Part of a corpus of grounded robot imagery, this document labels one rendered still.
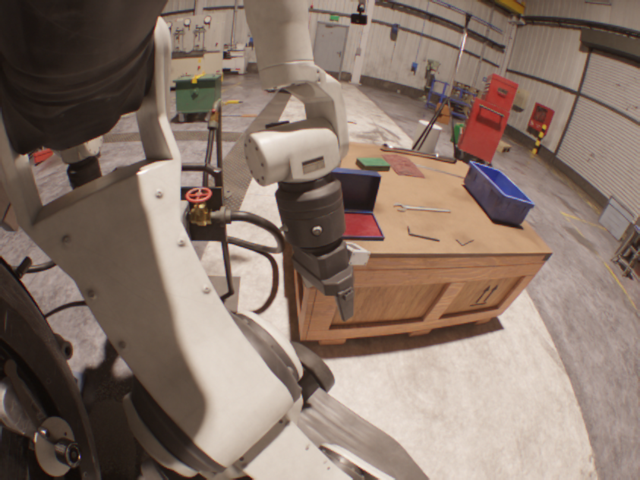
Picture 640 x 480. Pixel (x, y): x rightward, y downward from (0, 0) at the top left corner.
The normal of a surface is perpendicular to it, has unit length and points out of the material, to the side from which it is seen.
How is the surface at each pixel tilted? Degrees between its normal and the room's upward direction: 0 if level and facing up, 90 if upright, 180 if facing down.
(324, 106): 99
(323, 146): 73
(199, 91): 90
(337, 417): 0
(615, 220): 90
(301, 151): 69
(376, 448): 0
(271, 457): 46
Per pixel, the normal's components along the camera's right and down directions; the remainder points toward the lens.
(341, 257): 0.57, 0.36
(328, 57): 0.02, 0.65
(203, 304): 0.69, -0.12
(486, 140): -0.48, 0.52
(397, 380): 0.14, -0.76
